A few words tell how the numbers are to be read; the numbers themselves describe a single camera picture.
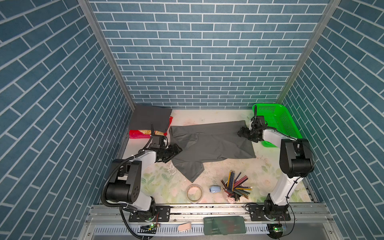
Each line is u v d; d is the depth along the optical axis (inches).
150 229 28.0
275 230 27.6
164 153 31.8
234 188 29.6
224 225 27.8
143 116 44.0
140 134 39.1
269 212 26.3
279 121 44.5
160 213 29.2
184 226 26.9
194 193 31.7
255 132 30.1
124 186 17.3
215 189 31.2
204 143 39.4
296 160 20.2
